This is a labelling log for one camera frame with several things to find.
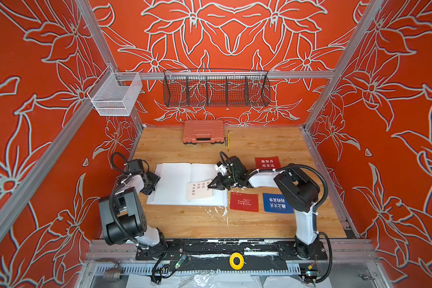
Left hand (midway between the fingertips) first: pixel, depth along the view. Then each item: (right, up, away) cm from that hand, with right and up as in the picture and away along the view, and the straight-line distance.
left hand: (155, 179), depth 93 cm
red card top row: (+62, +8, +8) cm, 63 cm away
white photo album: (+9, -5, -1) cm, 10 cm away
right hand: (+28, -1, -6) cm, 29 cm away
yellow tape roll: (+39, -29, -25) cm, 55 cm away
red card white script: (+46, -10, -6) cm, 48 cm away
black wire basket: (+33, +50, +4) cm, 60 cm away
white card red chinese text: (+23, -4, -4) cm, 24 cm away
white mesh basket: (-22, +46, 0) cm, 51 cm away
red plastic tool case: (+25, +27, +17) cm, 40 cm away
